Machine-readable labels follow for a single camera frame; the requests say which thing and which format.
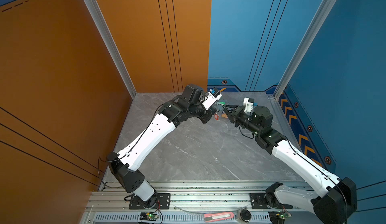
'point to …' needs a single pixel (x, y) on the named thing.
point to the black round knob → (244, 216)
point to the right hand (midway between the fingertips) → (221, 107)
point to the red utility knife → (213, 217)
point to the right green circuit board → (278, 217)
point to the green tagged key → (220, 103)
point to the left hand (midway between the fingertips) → (214, 108)
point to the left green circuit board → (151, 216)
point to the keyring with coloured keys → (223, 114)
